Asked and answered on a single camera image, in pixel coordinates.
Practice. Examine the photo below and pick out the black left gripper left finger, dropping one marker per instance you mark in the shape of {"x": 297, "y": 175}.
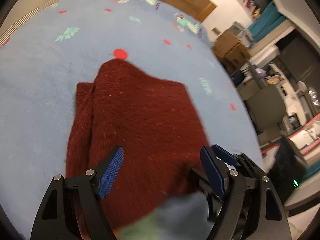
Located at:
{"x": 65, "y": 197}

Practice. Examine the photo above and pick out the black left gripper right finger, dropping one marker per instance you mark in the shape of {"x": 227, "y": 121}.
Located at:
{"x": 250, "y": 207}

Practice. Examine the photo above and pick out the dark red knitted sweater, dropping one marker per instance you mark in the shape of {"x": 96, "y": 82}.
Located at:
{"x": 155, "y": 123}

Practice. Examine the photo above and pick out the black device with green light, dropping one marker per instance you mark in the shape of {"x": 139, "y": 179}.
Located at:
{"x": 288, "y": 169}

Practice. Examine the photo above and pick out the grey chair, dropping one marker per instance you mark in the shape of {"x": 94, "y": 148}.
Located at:
{"x": 266, "y": 108}

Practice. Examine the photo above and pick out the cardboard box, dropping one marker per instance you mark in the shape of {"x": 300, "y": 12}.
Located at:
{"x": 228, "y": 48}

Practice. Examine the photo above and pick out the teal curtain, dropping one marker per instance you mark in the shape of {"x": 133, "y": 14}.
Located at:
{"x": 267, "y": 22}

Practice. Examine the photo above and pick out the blue patterned bed cover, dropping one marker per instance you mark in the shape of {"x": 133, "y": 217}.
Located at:
{"x": 66, "y": 43}

